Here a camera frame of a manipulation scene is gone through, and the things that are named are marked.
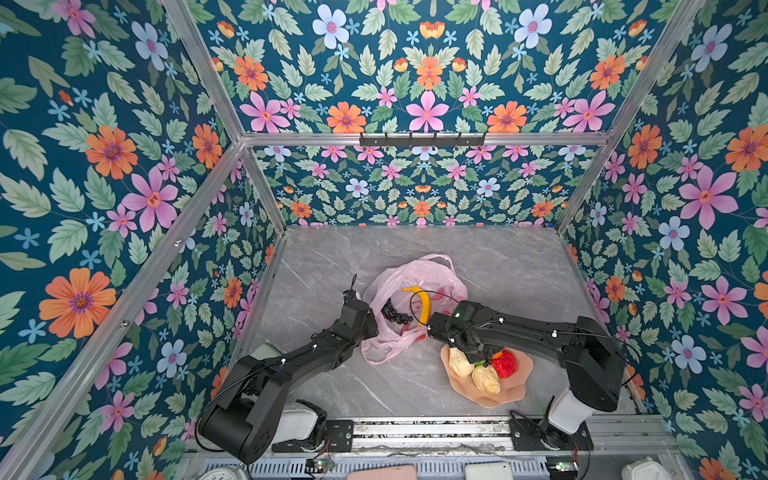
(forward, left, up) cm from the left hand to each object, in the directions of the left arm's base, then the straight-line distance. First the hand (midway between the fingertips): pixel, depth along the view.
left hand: (377, 313), depth 89 cm
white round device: (-42, -60, -2) cm, 74 cm away
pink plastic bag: (+2, -7, -3) cm, 8 cm away
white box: (-40, -25, -4) cm, 48 cm away
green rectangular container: (-9, +32, -1) cm, 33 cm away
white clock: (-37, +34, -1) cm, 50 cm away
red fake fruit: (-18, -34, +1) cm, 39 cm away
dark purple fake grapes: (+2, -3, -3) cm, 5 cm away
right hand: (-14, -30, +1) cm, 33 cm away
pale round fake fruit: (-17, -22, +1) cm, 28 cm away
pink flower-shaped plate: (-23, -35, -3) cm, 42 cm away
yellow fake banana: (+4, -15, -4) cm, 16 cm away
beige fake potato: (-21, -28, +1) cm, 35 cm away
